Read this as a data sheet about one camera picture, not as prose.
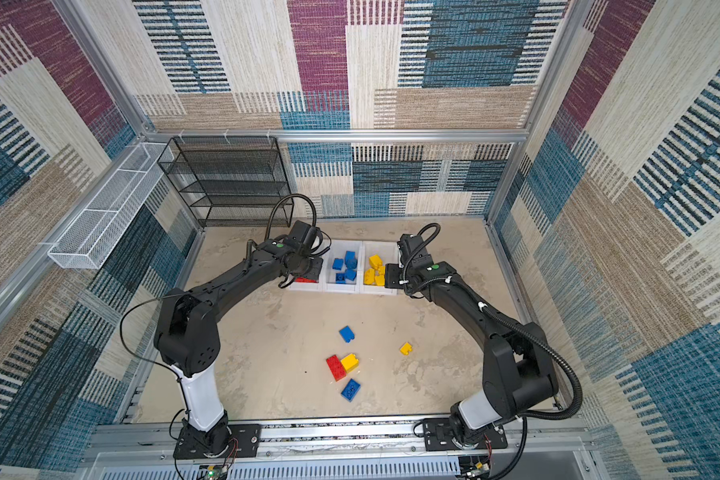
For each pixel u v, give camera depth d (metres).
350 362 0.84
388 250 1.06
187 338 0.51
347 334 0.90
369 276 0.98
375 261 1.03
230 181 1.11
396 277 0.79
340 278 0.99
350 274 1.02
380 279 1.00
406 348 0.87
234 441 0.73
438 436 0.73
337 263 1.06
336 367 0.83
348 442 0.73
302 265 0.73
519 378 0.43
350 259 1.04
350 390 0.81
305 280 0.97
